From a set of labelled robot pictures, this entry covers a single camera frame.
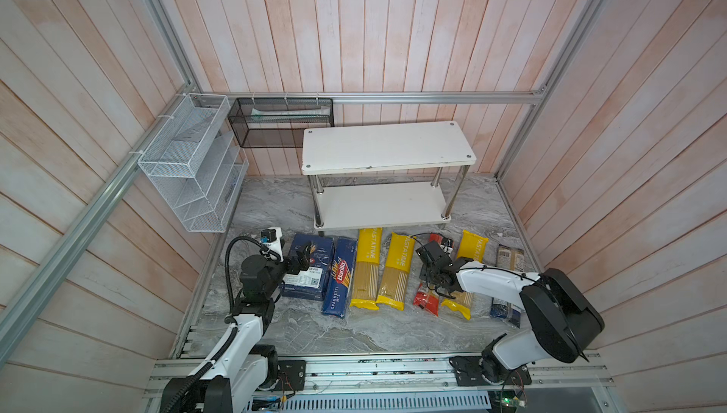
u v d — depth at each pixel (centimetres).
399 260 93
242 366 52
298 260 75
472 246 97
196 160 73
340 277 88
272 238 70
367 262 93
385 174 123
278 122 105
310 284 82
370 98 98
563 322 46
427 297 84
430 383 73
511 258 93
